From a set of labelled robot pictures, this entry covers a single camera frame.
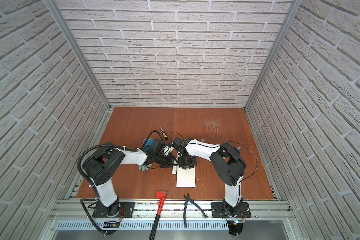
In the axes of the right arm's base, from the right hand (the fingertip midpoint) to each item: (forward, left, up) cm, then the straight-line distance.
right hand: (186, 167), depth 88 cm
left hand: (+2, +4, +2) cm, 5 cm away
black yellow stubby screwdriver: (+24, +14, +3) cm, 28 cm away
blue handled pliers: (-17, +1, 0) cm, 17 cm away
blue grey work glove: (+9, +21, +16) cm, 28 cm away
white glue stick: (-2, +7, +3) cm, 8 cm away
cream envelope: (-6, +1, -1) cm, 6 cm away
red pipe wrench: (-14, +15, +1) cm, 21 cm away
